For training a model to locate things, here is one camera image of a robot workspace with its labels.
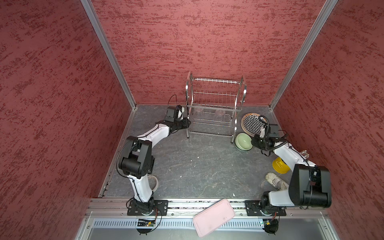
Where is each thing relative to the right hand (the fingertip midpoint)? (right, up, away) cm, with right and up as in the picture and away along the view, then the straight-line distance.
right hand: (251, 143), depth 91 cm
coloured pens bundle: (+22, -2, -16) cm, 27 cm away
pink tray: (-27, -32, -22) cm, 47 cm away
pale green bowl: (-4, 0, +4) cm, 6 cm away
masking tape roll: (-57, -23, -12) cm, 63 cm away
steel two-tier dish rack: (-25, +23, -6) cm, 35 cm away
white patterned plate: (+6, +11, +15) cm, 20 cm away
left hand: (-39, +12, +3) cm, 41 cm away
